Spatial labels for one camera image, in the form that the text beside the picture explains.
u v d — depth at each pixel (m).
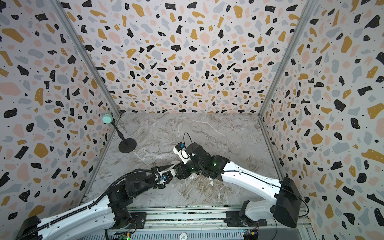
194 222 0.75
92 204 0.49
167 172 0.61
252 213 0.62
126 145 1.00
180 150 0.63
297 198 0.41
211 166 0.55
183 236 0.70
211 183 0.86
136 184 0.55
